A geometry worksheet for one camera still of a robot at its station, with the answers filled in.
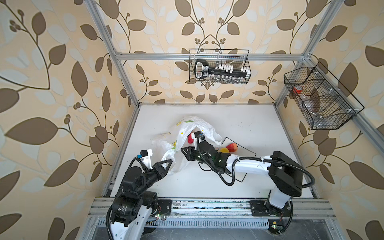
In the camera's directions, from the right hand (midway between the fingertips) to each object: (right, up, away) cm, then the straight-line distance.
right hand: (181, 150), depth 78 cm
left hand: (-2, -2, -12) cm, 12 cm away
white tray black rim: (+36, -5, +16) cm, 40 cm away
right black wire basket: (+71, +25, -5) cm, 76 cm away
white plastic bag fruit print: (-6, +4, -5) cm, 9 cm away
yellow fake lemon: (+25, -2, +13) cm, 28 cm away
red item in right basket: (+67, +34, +10) cm, 76 cm away
